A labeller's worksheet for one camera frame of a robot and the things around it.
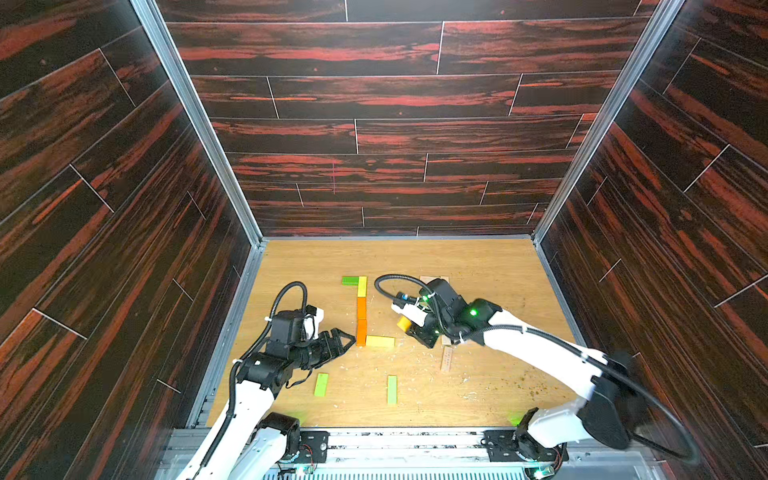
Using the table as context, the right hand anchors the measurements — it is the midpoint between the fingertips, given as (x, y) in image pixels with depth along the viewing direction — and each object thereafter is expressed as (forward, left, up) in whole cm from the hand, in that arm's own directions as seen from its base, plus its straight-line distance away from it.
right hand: (417, 320), depth 82 cm
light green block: (-15, +26, -12) cm, 33 cm away
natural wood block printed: (+26, -6, -15) cm, 31 cm away
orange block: (+1, +17, -12) cm, 21 cm away
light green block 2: (-15, +6, -12) cm, 20 cm away
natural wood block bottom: (-6, -9, -12) cm, 17 cm away
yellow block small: (-3, +4, +4) cm, 6 cm away
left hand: (-9, +18, +2) cm, 20 cm away
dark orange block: (+9, +17, -13) cm, 23 cm away
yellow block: (-1, +11, -12) cm, 16 cm away
